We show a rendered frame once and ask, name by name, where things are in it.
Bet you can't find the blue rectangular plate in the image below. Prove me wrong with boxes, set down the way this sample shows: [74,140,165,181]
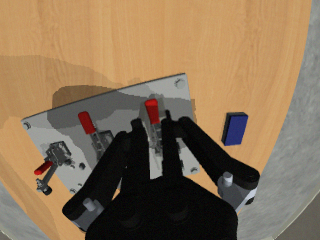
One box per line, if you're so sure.
[221,112,249,146]

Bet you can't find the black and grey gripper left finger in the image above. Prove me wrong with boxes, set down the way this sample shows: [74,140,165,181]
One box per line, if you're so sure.
[62,102,150,232]

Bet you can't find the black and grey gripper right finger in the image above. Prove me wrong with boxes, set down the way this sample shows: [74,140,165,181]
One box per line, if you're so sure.
[157,98,260,221]

